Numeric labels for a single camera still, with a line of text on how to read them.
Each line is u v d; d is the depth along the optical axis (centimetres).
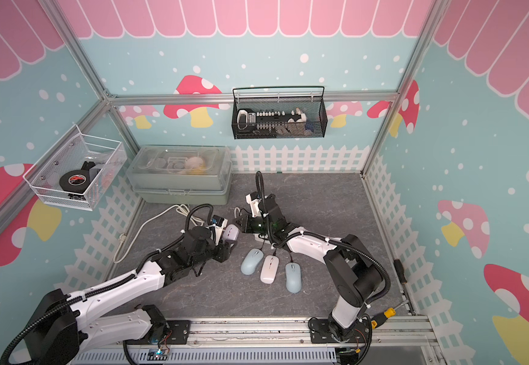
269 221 67
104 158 72
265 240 73
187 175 100
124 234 100
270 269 87
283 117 89
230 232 81
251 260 88
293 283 83
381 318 76
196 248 62
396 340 74
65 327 40
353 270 46
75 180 71
